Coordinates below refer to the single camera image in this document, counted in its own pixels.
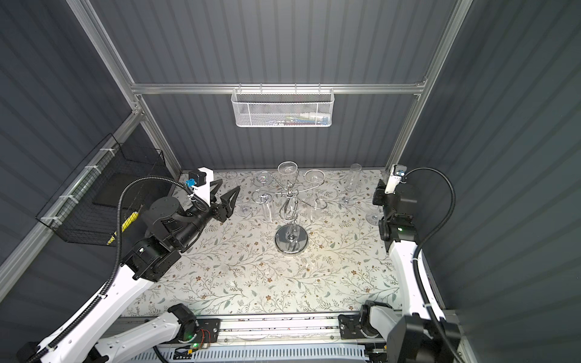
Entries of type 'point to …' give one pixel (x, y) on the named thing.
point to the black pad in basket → (109, 187)
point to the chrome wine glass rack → (292, 237)
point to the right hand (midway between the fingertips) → (392, 182)
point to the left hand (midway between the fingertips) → (229, 184)
